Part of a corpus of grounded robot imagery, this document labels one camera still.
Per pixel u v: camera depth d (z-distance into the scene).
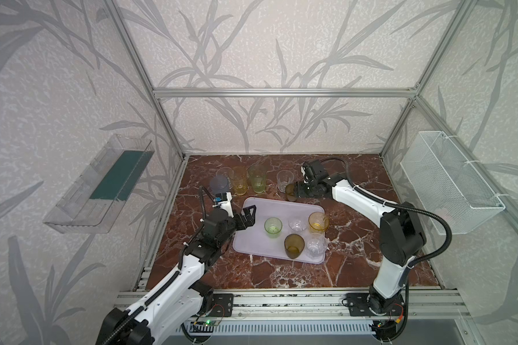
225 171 1.02
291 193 0.99
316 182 0.70
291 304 0.75
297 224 0.92
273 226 0.91
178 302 0.57
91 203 0.64
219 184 0.99
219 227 0.60
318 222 0.91
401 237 0.48
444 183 0.64
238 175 1.07
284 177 1.07
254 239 0.88
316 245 0.87
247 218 0.72
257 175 1.05
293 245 0.84
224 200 0.71
